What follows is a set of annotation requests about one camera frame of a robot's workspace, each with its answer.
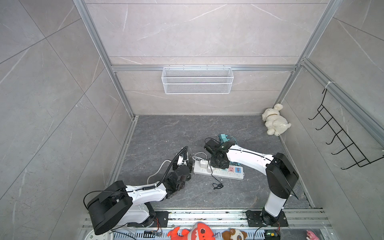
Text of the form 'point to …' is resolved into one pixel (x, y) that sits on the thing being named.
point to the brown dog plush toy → (234, 234)
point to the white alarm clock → (107, 236)
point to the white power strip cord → (161, 165)
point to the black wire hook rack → (357, 155)
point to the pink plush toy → (312, 235)
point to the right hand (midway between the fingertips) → (215, 164)
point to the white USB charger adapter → (204, 164)
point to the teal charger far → (224, 137)
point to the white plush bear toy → (276, 124)
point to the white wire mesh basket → (197, 80)
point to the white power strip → (233, 172)
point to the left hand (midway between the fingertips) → (185, 152)
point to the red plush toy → (199, 231)
